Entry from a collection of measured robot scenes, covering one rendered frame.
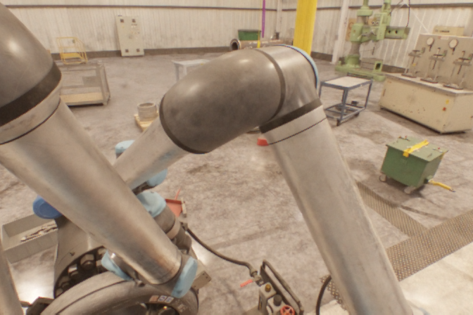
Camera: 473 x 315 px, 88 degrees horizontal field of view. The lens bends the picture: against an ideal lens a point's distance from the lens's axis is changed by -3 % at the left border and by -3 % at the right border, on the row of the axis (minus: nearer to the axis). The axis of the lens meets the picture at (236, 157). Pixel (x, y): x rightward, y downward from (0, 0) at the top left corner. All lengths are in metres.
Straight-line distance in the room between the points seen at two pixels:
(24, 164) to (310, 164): 0.36
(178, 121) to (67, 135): 0.13
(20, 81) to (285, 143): 0.33
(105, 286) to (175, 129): 0.94
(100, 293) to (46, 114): 0.99
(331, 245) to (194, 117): 0.31
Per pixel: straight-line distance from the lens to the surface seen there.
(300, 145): 0.41
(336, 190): 0.44
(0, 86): 0.26
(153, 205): 0.70
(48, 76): 0.28
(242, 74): 0.34
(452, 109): 6.15
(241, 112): 0.34
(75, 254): 1.56
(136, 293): 1.23
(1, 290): 0.51
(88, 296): 1.23
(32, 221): 3.34
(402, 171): 3.74
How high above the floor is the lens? 1.90
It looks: 29 degrees down
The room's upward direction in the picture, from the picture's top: 1 degrees clockwise
